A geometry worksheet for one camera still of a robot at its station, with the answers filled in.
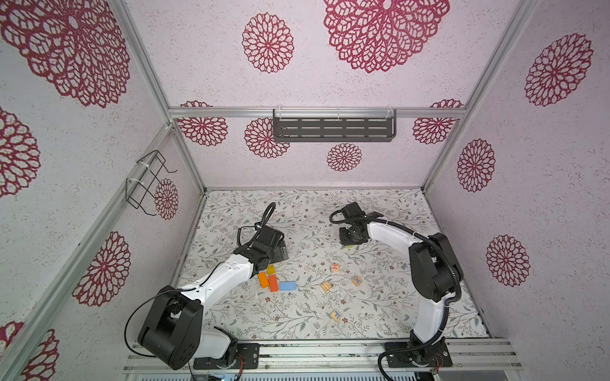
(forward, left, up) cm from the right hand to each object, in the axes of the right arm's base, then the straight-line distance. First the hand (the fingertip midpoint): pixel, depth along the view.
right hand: (346, 235), depth 97 cm
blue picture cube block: (-30, +5, -4) cm, 31 cm away
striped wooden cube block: (-20, +8, -4) cm, 22 cm away
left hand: (-12, +29, +3) cm, 31 cm away
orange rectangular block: (-18, +32, -4) cm, 37 cm away
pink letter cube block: (-12, +5, -4) cm, 14 cm away
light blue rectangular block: (-20, +23, -5) cm, 31 cm away
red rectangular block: (-19, +28, -5) cm, 35 cm away
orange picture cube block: (-17, -4, -5) cm, 18 cm away
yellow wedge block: (-15, +30, -3) cm, 33 cm away
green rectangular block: (-3, -1, -3) cm, 5 cm away
